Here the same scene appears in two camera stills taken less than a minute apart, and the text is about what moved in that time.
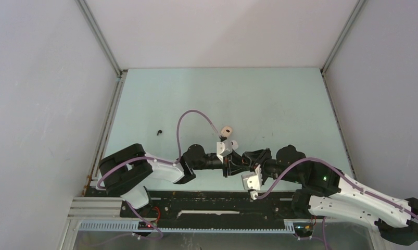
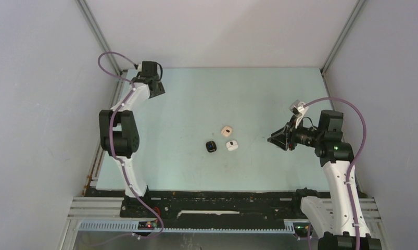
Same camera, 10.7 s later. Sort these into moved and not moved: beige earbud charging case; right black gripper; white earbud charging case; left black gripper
Moved: right black gripper; left black gripper
Not moved: beige earbud charging case; white earbud charging case
